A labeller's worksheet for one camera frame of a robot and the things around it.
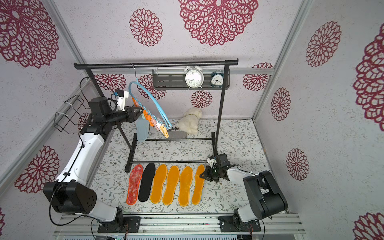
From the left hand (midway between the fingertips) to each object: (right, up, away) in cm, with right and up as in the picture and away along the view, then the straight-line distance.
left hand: (142, 110), depth 74 cm
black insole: (-2, -40, +13) cm, 43 cm away
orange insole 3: (+21, -39, +14) cm, 47 cm away
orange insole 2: (+13, -39, +16) cm, 44 cm away
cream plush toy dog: (+23, -4, +32) cm, 39 cm away
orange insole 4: (+29, -41, +11) cm, 52 cm away
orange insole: (+5, -38, +17) cm, 42 cm away
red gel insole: (-9, -39, +15) cm, 43 cm away
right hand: (+29, -36, +14) cm, 49 cm away
